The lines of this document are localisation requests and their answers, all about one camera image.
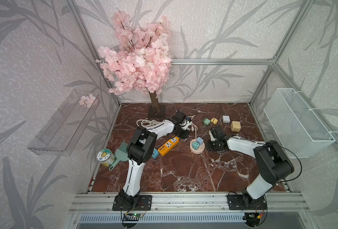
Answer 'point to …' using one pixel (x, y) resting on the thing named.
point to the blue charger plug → (199, 140)
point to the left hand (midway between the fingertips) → (187, 136)
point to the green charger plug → (206, 121)
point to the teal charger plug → (195, 145)
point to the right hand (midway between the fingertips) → (207, 146)
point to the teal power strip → (155, 153)
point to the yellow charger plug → (214, 120)
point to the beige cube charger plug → (236, 126)
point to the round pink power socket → (201, 147)
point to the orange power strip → (169, 146)
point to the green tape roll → (106, 157)
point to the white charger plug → (226, 119)
